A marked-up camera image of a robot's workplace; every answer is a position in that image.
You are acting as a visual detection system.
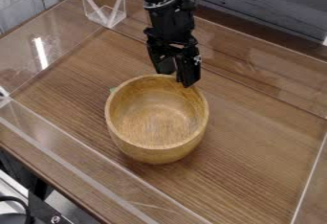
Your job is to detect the brown wooden bowl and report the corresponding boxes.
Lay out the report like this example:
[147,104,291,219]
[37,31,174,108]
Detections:
[105,75,210,165]

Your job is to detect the clear acrylic corner bracket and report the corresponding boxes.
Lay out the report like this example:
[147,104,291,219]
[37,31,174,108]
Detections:
[82,0,127,29]

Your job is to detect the black metal bracket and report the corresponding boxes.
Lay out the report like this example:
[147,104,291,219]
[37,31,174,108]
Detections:
[29,192,74,224]

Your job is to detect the clear acrylic tray walls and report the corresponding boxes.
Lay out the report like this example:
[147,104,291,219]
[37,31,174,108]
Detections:
[0,0,327,224]

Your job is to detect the black cable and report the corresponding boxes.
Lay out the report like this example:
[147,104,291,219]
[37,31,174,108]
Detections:
[0,196,34,224]

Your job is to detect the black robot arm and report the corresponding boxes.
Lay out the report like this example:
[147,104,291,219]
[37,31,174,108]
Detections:
[143,0,202,87]

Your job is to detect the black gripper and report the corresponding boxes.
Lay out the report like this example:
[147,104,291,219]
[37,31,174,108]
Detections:
[145,0,202,88]

